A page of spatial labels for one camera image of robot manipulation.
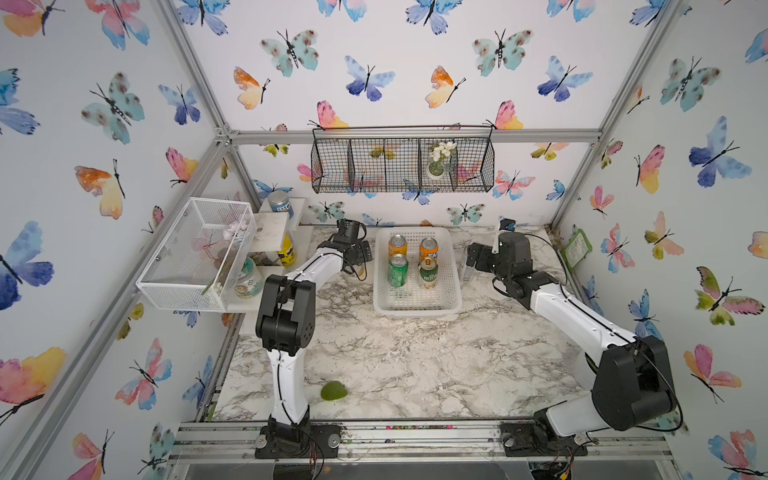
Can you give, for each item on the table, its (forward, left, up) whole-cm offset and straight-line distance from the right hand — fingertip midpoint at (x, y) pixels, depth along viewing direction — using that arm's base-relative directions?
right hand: (485, 245), depth 86 cm
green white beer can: (-2, +15, -12) cm, 20 cm away
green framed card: (+17, -40, -19) cm, 47 cm away
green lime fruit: (-37, +40, -18) cm, 58 cm away
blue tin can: (+14, +64, +1) cm, 66 cm away
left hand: (+7, +39, -12) cm, 41 cm away
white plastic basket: (-6, +10, -20) cm, 23 cm away
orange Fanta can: (+7, +15, -11) cm, 20 cm away
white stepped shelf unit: (+4, +64, +1) cm, 64 cm away
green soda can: (-1, +25, -11) cm, 27 cm away
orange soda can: (+9, +26, -11) cm, 29 cm away
